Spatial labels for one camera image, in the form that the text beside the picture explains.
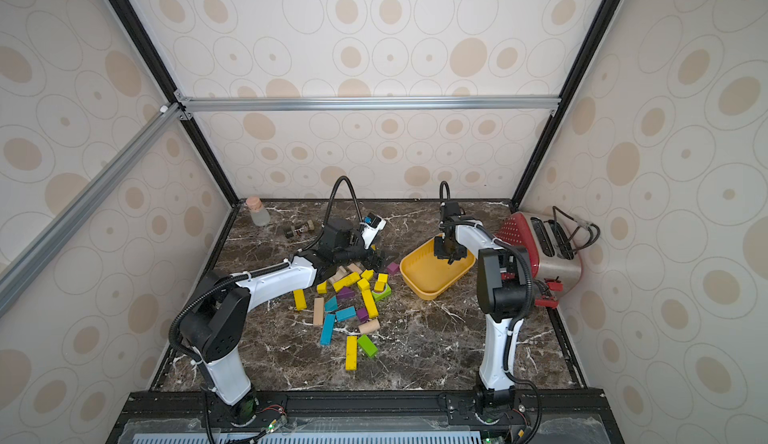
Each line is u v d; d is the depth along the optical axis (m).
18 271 0.51
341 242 0.70
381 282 0.95
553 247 0.85
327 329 0.86
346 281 0.95
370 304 0.92
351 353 0.82
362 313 0.90
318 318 0.88
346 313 0.90
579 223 0.84
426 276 0.94
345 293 0.94
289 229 1.08
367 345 0.83
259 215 1.12
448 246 0.88
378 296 0.92
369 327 0.86
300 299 0.92
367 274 0.97
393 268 0.94
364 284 0.94
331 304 0.91
